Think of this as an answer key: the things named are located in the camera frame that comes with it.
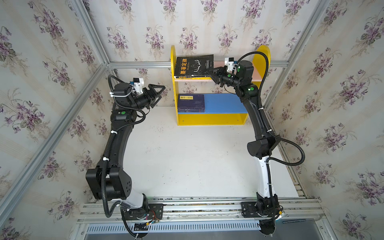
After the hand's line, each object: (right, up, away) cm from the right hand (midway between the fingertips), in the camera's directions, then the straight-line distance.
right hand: (205, 71), depth 73 cm
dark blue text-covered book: (-8, -11, +27) cm, 30 cm away
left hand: (-21, -10, -3) cm, 23 cm away
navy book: (-6, -16, +23) cm, 29 cm away
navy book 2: (-8, -18, +24) cm, 31 cm away
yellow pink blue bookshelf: (+15, -15, +29) cm, 36 cm away
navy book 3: (-8, -18, +25) cm, 32 cm away
